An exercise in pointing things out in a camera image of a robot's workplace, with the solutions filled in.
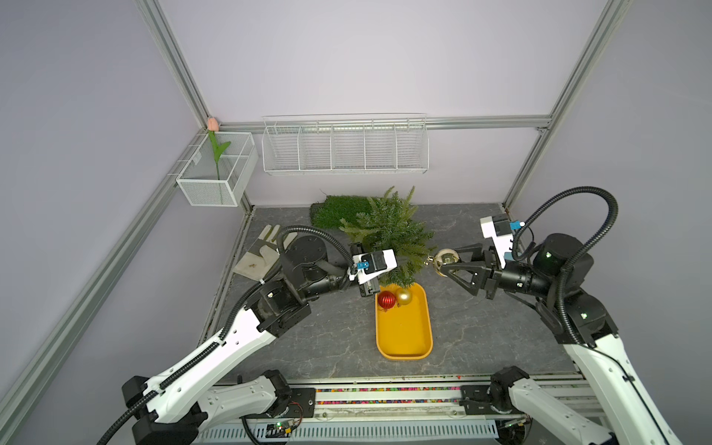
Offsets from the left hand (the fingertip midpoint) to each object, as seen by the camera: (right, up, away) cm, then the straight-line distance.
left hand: (403, 257), depth 54 cm
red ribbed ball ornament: (-1, -16, +33) cm, 37 cm away
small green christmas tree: (-2, +8, +17) cm, 19 cm away
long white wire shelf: (-17, +38, +48) cm, 63 cm away
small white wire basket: (-56, +19, +25) cm, 64 cm away
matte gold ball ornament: (+5, -16, +35) cm, 39 cm away
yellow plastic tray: (+4, -24, +34) cm, 42 cm away
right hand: (+8, -1, +1) cm, 8 cm away
